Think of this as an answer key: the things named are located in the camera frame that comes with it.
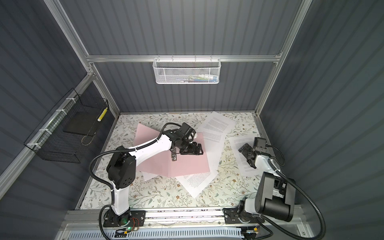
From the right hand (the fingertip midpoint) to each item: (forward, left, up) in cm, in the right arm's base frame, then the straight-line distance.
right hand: (249, 154), depth 91 cm
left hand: (-2, +31, +5) cm, 32 cm away
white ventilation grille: (-40, +19, -6) cm, 45 cm away
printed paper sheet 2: (+11, +20, -4) cm, 23 cm away
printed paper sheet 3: (-6, +3, -5) cm, 9 cm away
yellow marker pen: (+11, +84, +25) cm, 88 cm away
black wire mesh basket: (+7, +97, +26) cm, 100 cm away
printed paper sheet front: (-16, +32, -4) cm, 37 cm away
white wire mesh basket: (+70, +41, +17) cm, 82 cm away
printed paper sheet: (+30, +17, -6) cm, 35 cm away
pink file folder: (-6, +53, -2) cm, 53 cm away
